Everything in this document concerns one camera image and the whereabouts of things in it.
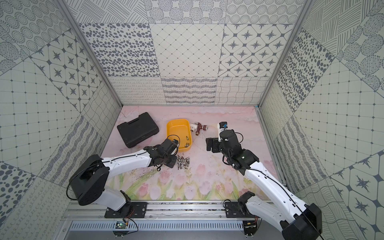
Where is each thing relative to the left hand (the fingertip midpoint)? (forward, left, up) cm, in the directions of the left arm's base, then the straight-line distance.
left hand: (174, 157), depth 88 cm
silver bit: (+16, -6, -4) cm, 18 cm away
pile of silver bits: (-2, -5, -5) cm, 7 cm away
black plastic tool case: (+19, +28, 0) cm, 34 cm away
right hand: (+3, -23, +15) cm, 28 cm away
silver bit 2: (+11, -7, -4) cm, 13 cm away
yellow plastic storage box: (+23, 0, -3) cm, 23 cm away
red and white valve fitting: (+26, -13, -3) cm, 29 cm away
